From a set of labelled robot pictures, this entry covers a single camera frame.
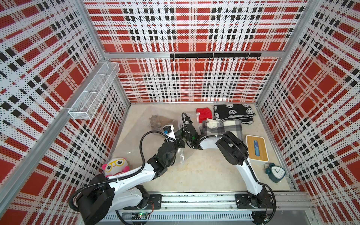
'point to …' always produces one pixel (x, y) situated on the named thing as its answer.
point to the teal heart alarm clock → (275, 173)
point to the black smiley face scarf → (240, 111)
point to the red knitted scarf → (205, 113)
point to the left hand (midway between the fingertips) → (183, 130)
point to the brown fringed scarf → (157, 122)
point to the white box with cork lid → (257, 148)
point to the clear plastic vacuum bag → (142, 120)
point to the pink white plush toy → (116, 166)
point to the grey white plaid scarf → (212, 127)
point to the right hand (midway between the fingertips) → (177, 128)
